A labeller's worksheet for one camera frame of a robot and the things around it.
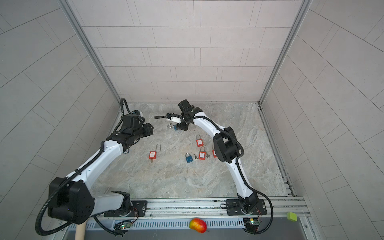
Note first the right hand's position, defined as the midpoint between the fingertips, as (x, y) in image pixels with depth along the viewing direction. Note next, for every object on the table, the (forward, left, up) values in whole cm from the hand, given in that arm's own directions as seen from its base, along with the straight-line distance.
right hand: (178, 123), depth 97 cm
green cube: (-53, -53, -6) cm, 75 cm away
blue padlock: (-9, 0, +8) cm, 12 cm away
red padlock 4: (-20, -21, -6) cm, 30 cm away
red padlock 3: (-19, -14, -6) cm, 25 cm away
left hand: (-8, +12, +10) cm, 17 cm away
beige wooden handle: (-53, +40, -3) cm, 67 cm away
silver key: (-21, -10, -8) cm, 24 cm away
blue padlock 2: (-21, -6, -8) cm, 23 cm away
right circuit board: (-54, -34, -9) cm, 64 cm away
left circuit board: (-52, +23, -4) cm, 57 cm away
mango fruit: (-54, -10, -4) cm, 55 cm away
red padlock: (-19, +15, -5) cm, 25 cm away
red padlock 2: (-12, -13, -6) cm, 19 cm away
